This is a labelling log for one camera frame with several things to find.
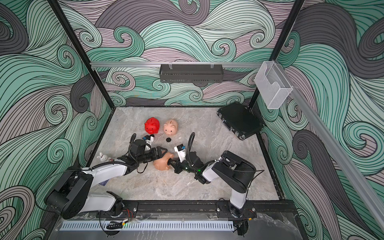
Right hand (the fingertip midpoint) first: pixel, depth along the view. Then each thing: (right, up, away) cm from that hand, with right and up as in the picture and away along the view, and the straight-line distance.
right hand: (167, 164), depth 84 cm
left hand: (-3, +6, +3) cm, 8 cm away
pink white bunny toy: (-36, +3, 0) cm, 37 cm away
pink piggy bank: (0, +20, +13) cm, 24 cm away
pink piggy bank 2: (-3, +1, -3) cm, 4 cm away
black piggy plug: (-2, +12, +17) cm, 21 cm away
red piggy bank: (-12, +21, +14) cm, 28 cm away
